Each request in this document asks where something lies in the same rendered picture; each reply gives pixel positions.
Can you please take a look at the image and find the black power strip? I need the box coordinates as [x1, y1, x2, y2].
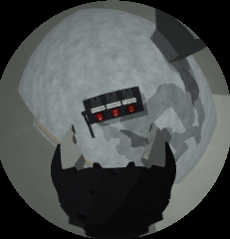
[81, 87, 144, 138]

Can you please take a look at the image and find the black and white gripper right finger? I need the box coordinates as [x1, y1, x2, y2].
[141, 123, 176, 199]

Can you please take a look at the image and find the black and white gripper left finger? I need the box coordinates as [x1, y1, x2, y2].
[51, 124, 86, 203]

